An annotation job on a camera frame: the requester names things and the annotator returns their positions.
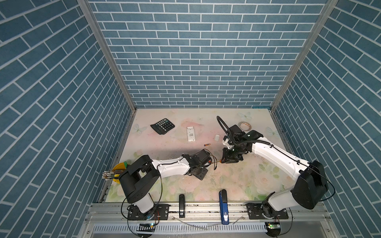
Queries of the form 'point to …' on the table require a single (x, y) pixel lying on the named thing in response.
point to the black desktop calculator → (162, 126)
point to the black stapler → (182, 206)
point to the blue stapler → (223, 207)
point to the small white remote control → (191, 134)
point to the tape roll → (245, 126)
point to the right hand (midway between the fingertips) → (221, 160)
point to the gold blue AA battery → (207, 144)
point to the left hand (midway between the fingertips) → (202, 173)
